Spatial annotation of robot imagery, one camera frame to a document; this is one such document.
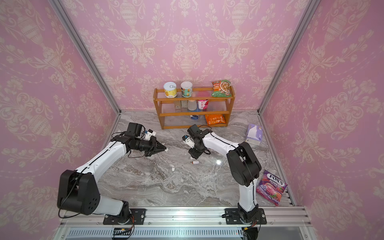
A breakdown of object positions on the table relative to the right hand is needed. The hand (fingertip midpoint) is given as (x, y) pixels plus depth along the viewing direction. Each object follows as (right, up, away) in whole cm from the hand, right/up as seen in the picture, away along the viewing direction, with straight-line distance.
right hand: (196, 152), depth 93 cm
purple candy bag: (+41, -17, -12) cm, 46 cm away
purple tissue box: (+39, +10, +7) cm, 41 cm away
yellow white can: (-15, +37, -7) cm, 41 cm away
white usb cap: (-14, -10, -3) cm, 17 cm away
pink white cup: (+4, +30, +4) cm, 31 cm away
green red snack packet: (+15, +38, -5) cm, 41 cm away
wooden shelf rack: (-16, +26, +13) cm, 33 cm away
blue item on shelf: (-1, +23, +18) cm, 29 cm away
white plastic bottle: (-3, +30, +6) cm, 31 cm away
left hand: (-17, +4, -12) cm, 21 cm away
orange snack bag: (+13, +21, +17) cm, 30 cm away
